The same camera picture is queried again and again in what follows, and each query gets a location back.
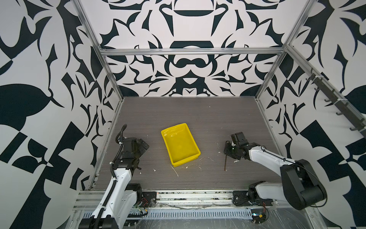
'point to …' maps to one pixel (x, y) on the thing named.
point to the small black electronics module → (258, 215)
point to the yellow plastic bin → (180, 144)
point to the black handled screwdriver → (225, 164)
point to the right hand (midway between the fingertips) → (225, 149)
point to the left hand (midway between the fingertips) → (139, 144)
